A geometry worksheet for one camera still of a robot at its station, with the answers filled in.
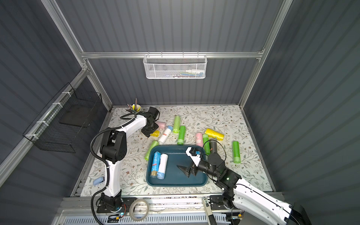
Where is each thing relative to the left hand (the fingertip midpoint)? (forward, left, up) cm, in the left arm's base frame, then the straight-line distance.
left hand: (156, 131), depth 99 cm
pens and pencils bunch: (+20, +17, +9) cm, 28 cm away
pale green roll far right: (-21, -53, -1) cm, 57 cm away
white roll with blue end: (-25, -7, -2) cm, 26 cm away
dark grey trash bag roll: (-11, -40, -2) cm, 41 cm away
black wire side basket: (-12, +45, +23) cm, 52 cm away
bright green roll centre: (-3, -18, -2) cm, 18 cm away
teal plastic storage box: (-30, -14, -4) cm, 34 cm away
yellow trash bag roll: (-2, 0, 0) cm, 2 cm away
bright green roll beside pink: (-10, -35, -1) cm, 37 cm away
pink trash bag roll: (+5, -4, +1) cm, 6 cm away
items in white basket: (+26, -24, +30) cm, 46 cm away
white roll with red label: (-2, -7, -1) cm, 7 cm away
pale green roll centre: (+11, -15, -1) cm, 18 cm away
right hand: (-27, -20, +15) cm, 37 cm away
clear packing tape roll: (-47, +7, 0) cm, 48 cm away
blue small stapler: (-33, +30, -3) cm, 44 cm away
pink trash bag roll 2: (-6, -31, -1) cm, 31 cm away
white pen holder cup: (+19, +17, +5) cm, 26 cm away
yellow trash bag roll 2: (-2, -41, -1) cm, 41 cm away
